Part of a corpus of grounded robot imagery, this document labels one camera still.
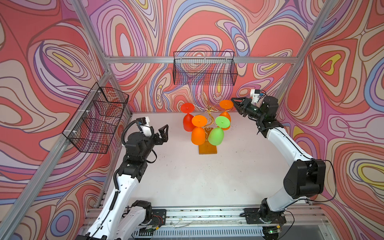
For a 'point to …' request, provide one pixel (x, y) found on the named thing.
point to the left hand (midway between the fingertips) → (161, 125)
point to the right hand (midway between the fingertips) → (231, 103)
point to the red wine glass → (188, 108)
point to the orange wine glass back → (226, 104)
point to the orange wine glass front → (198, 134)
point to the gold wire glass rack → (207, 148)
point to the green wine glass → (216, 135)
